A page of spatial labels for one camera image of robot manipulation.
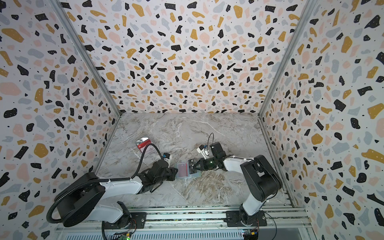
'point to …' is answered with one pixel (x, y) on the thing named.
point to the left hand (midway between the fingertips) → (180, 167)
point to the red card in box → (144, 143)
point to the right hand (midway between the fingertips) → (194, 165)
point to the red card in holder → (186, 168)
